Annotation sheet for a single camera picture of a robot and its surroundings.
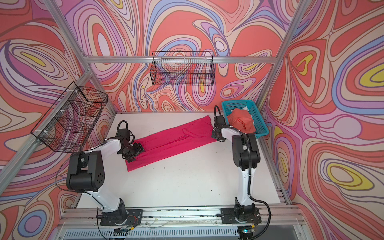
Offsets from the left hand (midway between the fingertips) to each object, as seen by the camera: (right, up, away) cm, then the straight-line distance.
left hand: (144, 152), depth 95 cm
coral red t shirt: (+67, +21, +8) cm, 70 cm away
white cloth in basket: (+73, +32, +20) cm, 82 cm away
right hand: (+51, +9, +11) cm, 53 cm away
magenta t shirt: (+15, +6, +6) cm, 17 cm away
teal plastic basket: (+79, +18, +8) cm, 82 cm away
